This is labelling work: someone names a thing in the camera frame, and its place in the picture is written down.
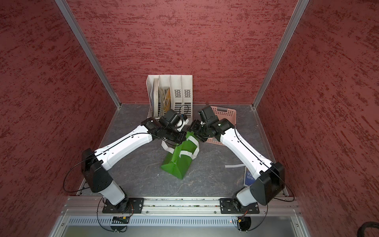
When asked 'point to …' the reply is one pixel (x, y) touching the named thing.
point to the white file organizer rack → (181, 87)
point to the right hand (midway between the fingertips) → (189, 134)
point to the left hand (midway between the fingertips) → (183, 141)
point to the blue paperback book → (249, 177)
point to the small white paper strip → (237, 165)
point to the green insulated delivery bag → (177, 163)
